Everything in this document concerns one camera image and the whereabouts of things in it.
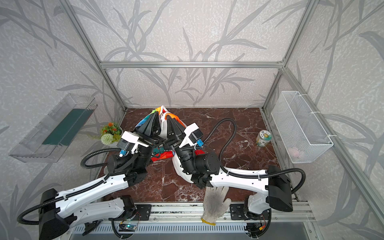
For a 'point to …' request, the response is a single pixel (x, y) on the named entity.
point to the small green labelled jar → (263, 139)
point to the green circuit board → (127, 227)
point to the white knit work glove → (215, 205)
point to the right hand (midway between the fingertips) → (173, 110)
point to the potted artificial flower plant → (111, 134)
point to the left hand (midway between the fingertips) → (156, 109)
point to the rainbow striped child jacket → (161, 153)
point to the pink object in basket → (294, 151)
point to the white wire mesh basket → (302, 137)
